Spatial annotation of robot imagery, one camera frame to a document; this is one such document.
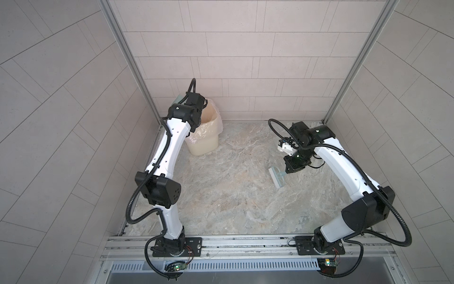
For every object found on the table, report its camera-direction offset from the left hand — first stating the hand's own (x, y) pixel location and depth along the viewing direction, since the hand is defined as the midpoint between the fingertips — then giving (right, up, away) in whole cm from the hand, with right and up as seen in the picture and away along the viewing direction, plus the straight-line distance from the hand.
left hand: (172, 121), depth 76 cm
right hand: (+49, -21, -1) cm, 54 cm away
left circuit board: (+6, -55, -10) cm, 57 cm away
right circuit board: (+64, -57, -8) cm, 86 cm away
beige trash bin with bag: (+13, -8, +7) cm, 17 cm away
